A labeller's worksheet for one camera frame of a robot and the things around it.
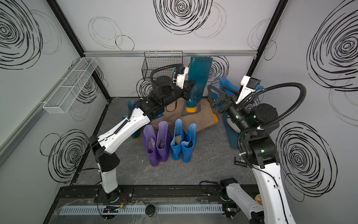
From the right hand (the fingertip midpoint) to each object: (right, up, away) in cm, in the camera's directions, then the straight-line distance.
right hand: (216, 88), depth 49 cm
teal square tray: (+25, -26, +51) cm, 62 cm away
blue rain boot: (-15, -25, +22) cm, 36 cm away
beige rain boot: (+3, -14, +50) cm, 52 cm away
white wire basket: (-76, 0, +26) cm, 80 cm away
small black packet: (+24, -40, +36) cm, 59 cm away
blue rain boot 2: (-9, -25, +15) cm, 31 cm away
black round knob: (-26, -52, +12) cm, 60 cm away
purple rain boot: (-30, -24, +27) cm, 47 cm away
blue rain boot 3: (+16, +11, +47) cm, 51 cm away
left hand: (-6, +6, +15) cm, 17 cm away
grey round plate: (+26, -20, +52) cm, 61 cm away
